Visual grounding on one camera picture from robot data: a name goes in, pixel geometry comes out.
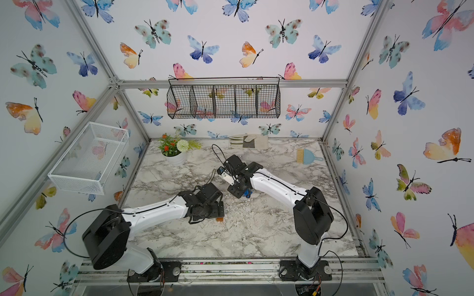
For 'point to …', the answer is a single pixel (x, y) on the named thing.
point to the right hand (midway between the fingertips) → (237, 186)
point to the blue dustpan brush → (306, 156)
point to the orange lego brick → (220, 219)
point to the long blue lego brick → (247, 193)
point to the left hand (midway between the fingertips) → (218, 211)
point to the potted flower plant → (173, 151)
